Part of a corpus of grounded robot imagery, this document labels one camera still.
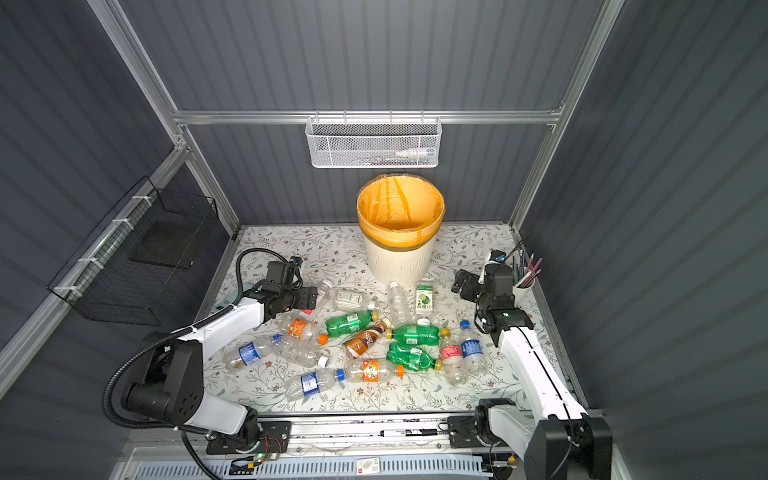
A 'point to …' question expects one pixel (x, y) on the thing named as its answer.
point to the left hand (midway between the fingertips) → (302, 292)
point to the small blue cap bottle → (250, 351)
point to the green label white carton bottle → (424, 297)
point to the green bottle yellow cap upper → (348, 323)
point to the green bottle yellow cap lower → (412, 357)
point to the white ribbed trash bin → (401, 269)
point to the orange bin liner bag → (400, 212)
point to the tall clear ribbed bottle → (399, 306)
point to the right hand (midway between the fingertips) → (476, 279)
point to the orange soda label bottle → (368, 371)
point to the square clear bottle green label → (348, 300)
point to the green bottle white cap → (423, 333)
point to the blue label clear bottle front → (313, 382)
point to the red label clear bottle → (454, 366)
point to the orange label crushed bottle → (297, 329)
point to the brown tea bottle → (360, 342)
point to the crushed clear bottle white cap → (304, 355)
